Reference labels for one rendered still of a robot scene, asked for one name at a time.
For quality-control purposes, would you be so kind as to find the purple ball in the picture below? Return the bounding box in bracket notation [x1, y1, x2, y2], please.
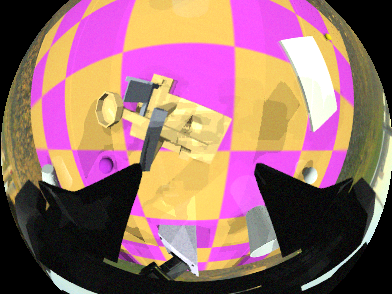
[99, 158, 113, 174]

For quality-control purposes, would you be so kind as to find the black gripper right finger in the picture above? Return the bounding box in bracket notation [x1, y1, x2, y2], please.
[255, 162, 353, 258]

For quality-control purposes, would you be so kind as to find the white ball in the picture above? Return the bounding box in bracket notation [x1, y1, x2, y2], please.
[304, 167, 317, 184]

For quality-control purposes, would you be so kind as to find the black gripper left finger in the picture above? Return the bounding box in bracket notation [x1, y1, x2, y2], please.
[37, 163, 143, 263]

